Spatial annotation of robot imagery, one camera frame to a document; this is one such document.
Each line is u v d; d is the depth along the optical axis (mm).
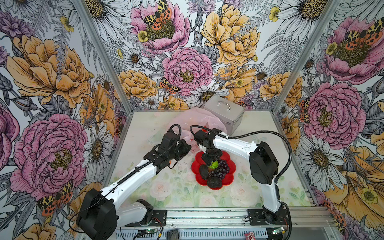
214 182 780
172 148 579
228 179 837
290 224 701
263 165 512
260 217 742
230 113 1011
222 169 853
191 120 967
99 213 393
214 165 870
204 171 850
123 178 469
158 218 736
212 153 748
